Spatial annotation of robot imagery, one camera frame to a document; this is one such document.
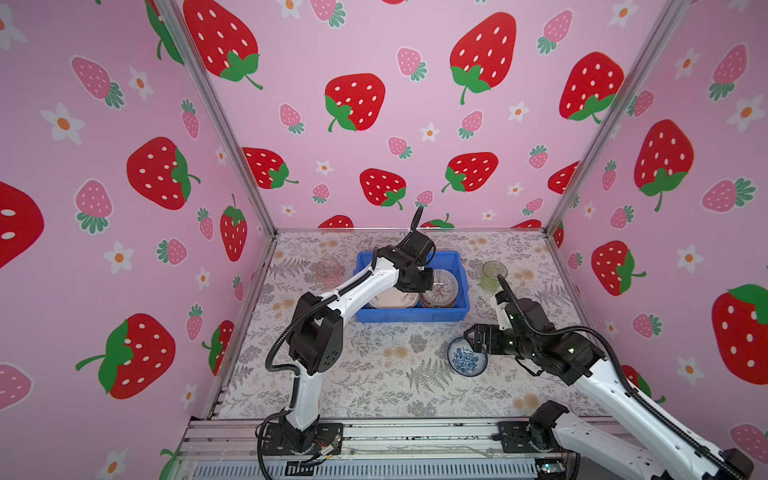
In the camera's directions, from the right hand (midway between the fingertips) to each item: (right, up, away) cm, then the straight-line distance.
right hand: (476, 333), depth 75 cm
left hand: (-10, +11, +13) cm, 20 cm away
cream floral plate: (-21, +6, +21) cm, 30 cm away
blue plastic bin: (-1, +19, +30) cm, 35 cm away
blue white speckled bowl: (-1, -11, +11) cm, 15 cm away
